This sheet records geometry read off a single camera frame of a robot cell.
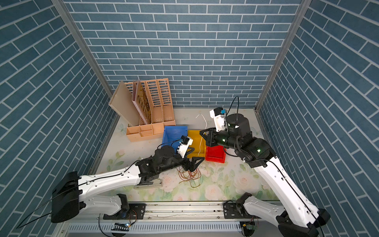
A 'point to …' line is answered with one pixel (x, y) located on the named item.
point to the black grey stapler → (147, 182)
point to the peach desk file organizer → (159, 98)
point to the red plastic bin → (216, 154)
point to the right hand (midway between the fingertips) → (202, 133)
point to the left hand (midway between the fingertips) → (202, 156)
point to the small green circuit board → (249, 226)
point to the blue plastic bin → (172, 135)
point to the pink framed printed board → (141, 100)
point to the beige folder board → (121, 102)
